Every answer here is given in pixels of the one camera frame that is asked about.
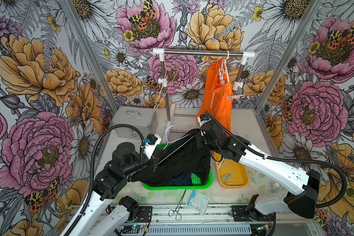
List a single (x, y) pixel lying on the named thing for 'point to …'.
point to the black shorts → (186, 157)
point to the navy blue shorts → (184, 179)
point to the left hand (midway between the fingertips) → (163, 154)
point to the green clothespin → (227, 176)
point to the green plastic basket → (195, 180)
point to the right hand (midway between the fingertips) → (196, 138)
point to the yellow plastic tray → (231, 174)
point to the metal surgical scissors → (178, 216)
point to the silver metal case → (144, 119)
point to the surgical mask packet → (198, 201)
